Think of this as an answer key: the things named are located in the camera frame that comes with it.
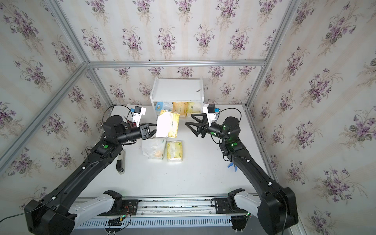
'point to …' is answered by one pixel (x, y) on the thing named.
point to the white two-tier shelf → (175, 88)
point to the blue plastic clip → (232, 164)
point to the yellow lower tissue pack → (194, 107)
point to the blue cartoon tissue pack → (159, 105)
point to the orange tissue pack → (180, 107)
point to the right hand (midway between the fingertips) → (192, 120)
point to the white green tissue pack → (154, 148)
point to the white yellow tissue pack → (167, 124)
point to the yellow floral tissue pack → (174, 151)
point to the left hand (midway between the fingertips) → (161, 129)
